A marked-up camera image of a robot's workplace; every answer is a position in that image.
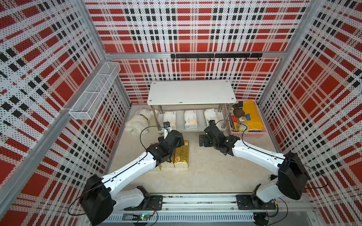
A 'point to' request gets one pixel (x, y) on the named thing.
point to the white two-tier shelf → (192, 104)
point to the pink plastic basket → (242, 131)
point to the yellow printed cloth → (252, 117)
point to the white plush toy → (139, 122)
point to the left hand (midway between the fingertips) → (176, 135)
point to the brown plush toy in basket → (237, 111)
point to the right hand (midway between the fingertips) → (208, 137)
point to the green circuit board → (143, 217)
